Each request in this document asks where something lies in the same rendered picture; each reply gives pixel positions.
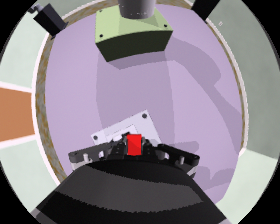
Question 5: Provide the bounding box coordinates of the ball valve with red lever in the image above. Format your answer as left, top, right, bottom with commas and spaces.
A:
106, 124, 141, 156

